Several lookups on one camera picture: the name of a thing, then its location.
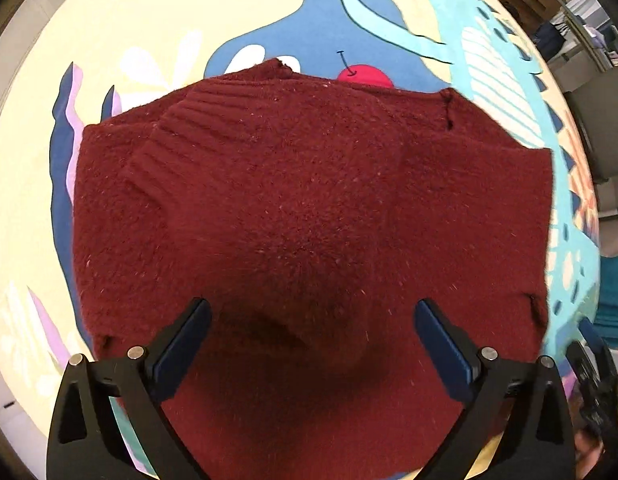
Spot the dark red knit sweater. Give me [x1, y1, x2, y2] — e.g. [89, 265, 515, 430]
[74, 60, 553, 479]

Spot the desk with white legs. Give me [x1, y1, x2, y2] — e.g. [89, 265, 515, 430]
[550, 0, 618, 70]

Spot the grey upholstered chair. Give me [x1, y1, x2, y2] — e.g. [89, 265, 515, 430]
[564, 66, 618, 184]

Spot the dinosaur print bed cover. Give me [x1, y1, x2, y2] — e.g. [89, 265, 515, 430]
[0, 0, 600, 454]

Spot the teal cloth right side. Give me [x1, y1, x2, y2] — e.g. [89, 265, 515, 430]
[594, 256, 618, 349]

